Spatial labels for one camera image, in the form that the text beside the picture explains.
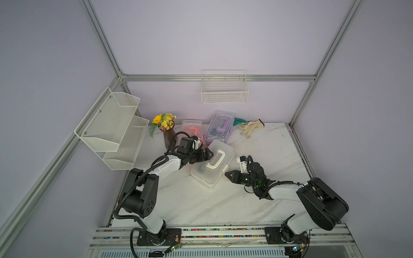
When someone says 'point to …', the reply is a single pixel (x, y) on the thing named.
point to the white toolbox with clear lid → (208, 172)
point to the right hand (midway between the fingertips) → (227, 175)
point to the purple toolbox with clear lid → (220, 127)
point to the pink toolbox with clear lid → (193, 128)
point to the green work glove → (238, 121)
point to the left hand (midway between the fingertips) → (207, 158)
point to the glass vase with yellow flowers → (165, 122)
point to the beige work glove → (247, 127)
